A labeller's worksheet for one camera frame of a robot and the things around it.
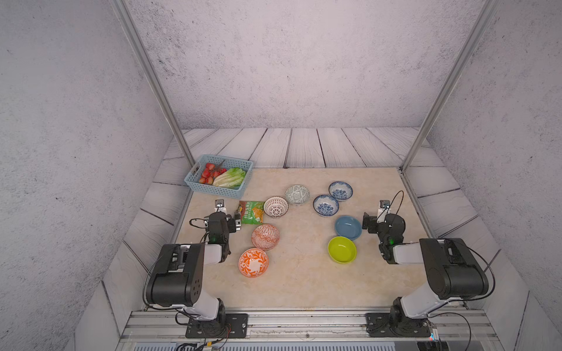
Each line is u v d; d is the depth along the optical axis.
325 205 1.05
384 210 0.80
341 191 1.08
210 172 1.16
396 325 0.66
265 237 0.94
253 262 0.87
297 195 1.08
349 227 0.96
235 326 0.73
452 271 0.46
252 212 0.99
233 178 1.09
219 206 0.81
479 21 0.73
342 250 0.90
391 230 0.74
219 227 0.73
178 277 0.46
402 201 1.11
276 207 1.03
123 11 0.70
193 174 1.13
